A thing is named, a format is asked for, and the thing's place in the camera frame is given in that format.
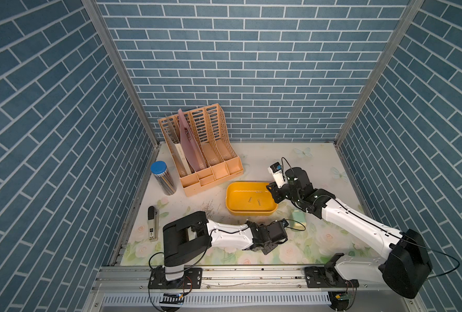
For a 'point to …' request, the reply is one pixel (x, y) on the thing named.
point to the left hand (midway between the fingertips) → (273, 242)
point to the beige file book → (185, 161)
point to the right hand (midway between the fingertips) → (270, 185)
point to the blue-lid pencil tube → (159, 169)
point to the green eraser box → (298, 216)
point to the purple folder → (190, 143)
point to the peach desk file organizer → (222, 160)
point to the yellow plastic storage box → (238, 194)
